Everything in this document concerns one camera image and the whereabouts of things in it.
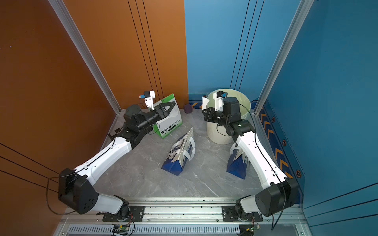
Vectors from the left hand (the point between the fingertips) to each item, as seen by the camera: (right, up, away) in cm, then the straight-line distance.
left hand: (174, 102), depth 69 cm
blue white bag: (+4, -23, +5) cm, 24 cm away
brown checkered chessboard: (-52, -14, +43) cm, 69 cm away
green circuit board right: (+35, -61, +1) cm, 70 cm away
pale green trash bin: (+20, -15, -4) cm, 25 cm away
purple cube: (+4, +2, +47) cm, 48 cm away
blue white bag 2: (+31, -29, +3) cm, 42 cm away
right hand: (+14, -3, +5) cm, 15 cm away
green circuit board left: (-27, -62, +3) cm, 68 cm away
